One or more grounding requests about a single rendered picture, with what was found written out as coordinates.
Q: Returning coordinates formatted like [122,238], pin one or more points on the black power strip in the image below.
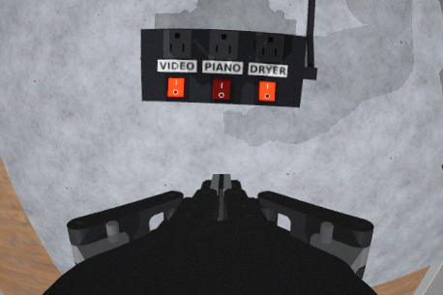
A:
[226,66]

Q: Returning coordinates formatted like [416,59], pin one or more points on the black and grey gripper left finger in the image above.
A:
[108,229]

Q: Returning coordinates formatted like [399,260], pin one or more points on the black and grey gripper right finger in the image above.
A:
[342,235]

